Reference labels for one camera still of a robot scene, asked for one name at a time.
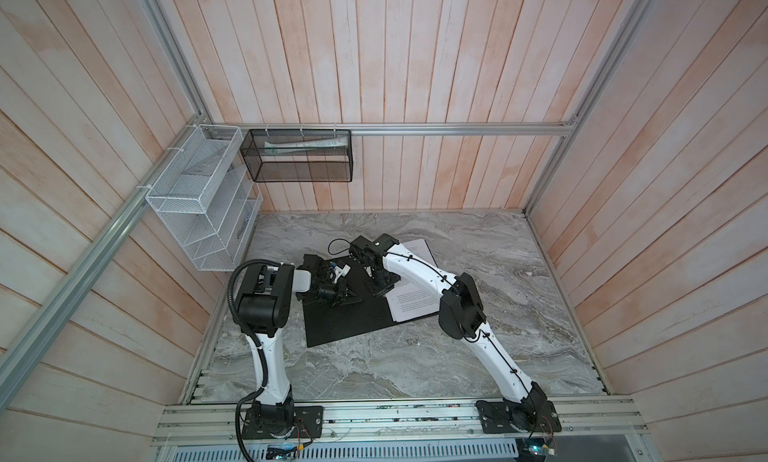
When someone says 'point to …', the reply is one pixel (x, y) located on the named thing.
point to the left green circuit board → (280, 452)
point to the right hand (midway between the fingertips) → (381, 291)
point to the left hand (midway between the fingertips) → (361, 301)
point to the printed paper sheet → (409, 300)
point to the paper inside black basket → (278, 147)
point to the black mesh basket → (299, 155)
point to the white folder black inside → (324, 323)
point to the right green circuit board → (538, 450)
